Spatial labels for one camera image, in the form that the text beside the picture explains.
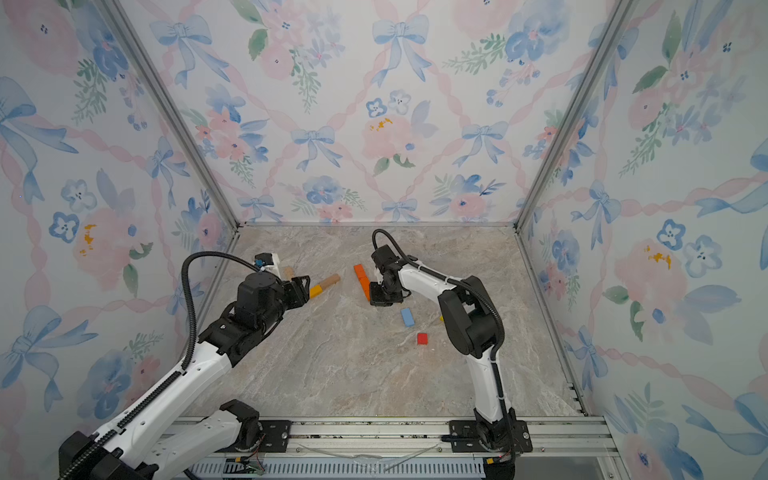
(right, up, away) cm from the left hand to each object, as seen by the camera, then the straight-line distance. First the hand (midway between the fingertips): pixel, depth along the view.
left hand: (303, 278), depth 78 cm
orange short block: (+12, +1, +28) cm, 31 cm away
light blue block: (+28, -14, +16) cm, 36 cm away
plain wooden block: (+2, -3, +26) cm, 26 cm away
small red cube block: (+32, -19, +12) cm, 40 cm away
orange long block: (+14, -3, +25) cm, 29 cm away
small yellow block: (+32, -6, -21) cm, 39 cm away
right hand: (+18, -9, +19) cm, 28 cm away
